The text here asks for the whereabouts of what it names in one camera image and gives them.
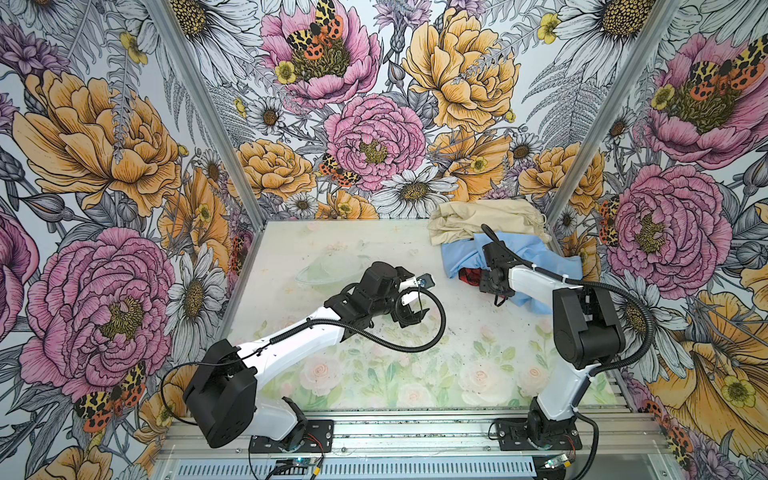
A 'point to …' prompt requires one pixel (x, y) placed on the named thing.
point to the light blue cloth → (468, 253)
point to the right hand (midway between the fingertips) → (495, 292)
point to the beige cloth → (456, 219)
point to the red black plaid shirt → (469, 275)
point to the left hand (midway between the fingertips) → (414, 296)
